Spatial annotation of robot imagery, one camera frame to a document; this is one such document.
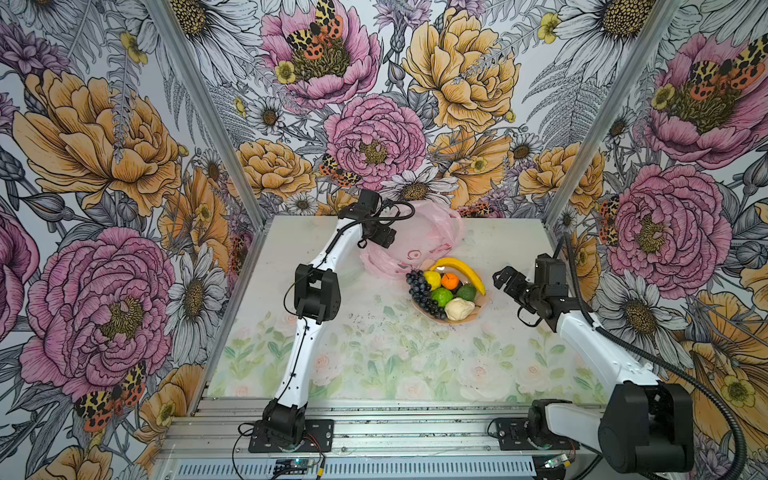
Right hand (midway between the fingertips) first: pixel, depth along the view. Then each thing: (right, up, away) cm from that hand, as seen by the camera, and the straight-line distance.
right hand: (503, 290), depth 87 cm
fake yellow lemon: (-19, +3, +9) cm, 21 cm away
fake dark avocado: (-9, -1, +8) cm, 12 cm away
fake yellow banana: (-12, +7, +15) cm, 21 cm away
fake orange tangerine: (-14, +2, +7) cm, 16 cm away
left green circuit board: (-55, -39, -16) cm, 69 cm away
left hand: (-36, +15, +19) cm, 44 cm away
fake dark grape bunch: (-23, 0, +5) cm, 24 cm away
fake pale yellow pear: (-12, -6, +2) cm, 14 cm away
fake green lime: (-16, -2, +5) cm, 18 cm away
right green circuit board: (+7, -38, -15) cm, 42 cm away
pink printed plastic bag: (-16, +19, +28) cm, 37 cm away
